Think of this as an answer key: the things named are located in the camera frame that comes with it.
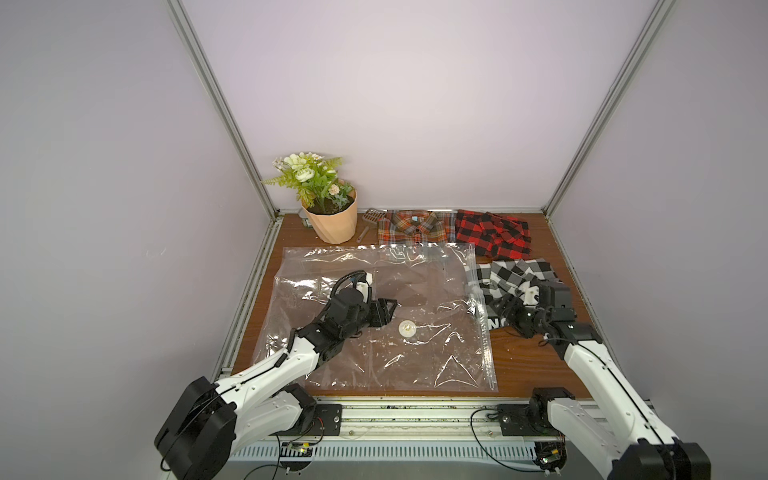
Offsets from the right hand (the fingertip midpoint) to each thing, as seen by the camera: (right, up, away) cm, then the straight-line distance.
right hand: (502, 297), depth 82 cm
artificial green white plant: (-56, +36, +10) cm, 67 cm away
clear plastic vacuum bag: (-18, -12, +1) cm, 22 cm away
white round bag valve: (-27, -10, +5) cm, 29 cm away
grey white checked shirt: (+8, +3, +16) cm, 18 cm away
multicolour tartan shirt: (-22, +21, +28) cm, 41 cm away
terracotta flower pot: (-49, +21, +18) cm, 56 cm away
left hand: (-31, -1, -2) cm, 31 cm away
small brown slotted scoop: (-40, +26, +35) cm, 59 cm away
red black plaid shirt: (+8, +17, +28) cm, 34 cm away
